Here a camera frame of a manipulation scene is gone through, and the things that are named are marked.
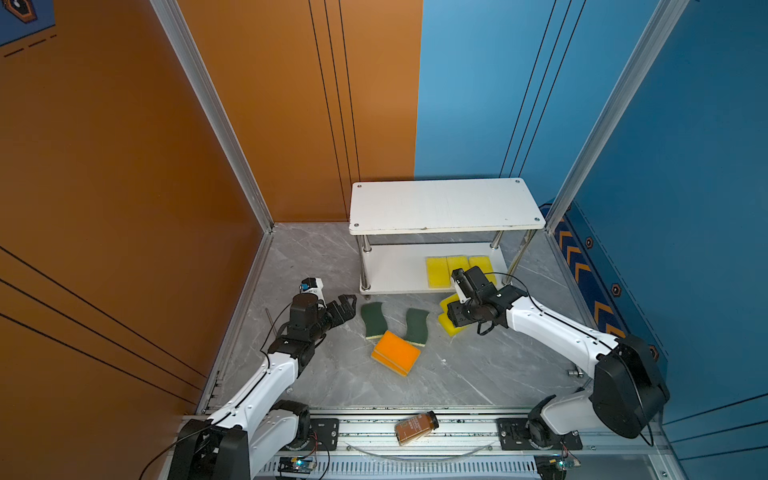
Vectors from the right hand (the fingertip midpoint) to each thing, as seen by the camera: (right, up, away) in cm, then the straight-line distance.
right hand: (455, 312), depth 87 cm
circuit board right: (+20, -33, -16) cm, 42 cm away
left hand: (-32, +4, -1) cm, 32 cm away
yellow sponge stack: (-4, +3, -6) cm, 8 cm away
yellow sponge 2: (+4, +14, +13) cm, 19 cm away
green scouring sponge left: (-24, -3, +5) cm, 25 cm away
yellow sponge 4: (-3, -3, -2) cm, 4 cm away
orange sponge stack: (-18, -11, -4) cm, 21 cm away
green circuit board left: (-41, -33, -16) cm, 55 cm away
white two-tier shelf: (-17, +24, -14) cm, 33 cm away
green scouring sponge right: (-11, -5, +5) cm, 13 cm away
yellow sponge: (+12, +13, +13) cm, 22 cm away
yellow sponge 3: (-3, +11, +10) cm, 15 cm away
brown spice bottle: (-13, -25, -16) cm, 32 cm away
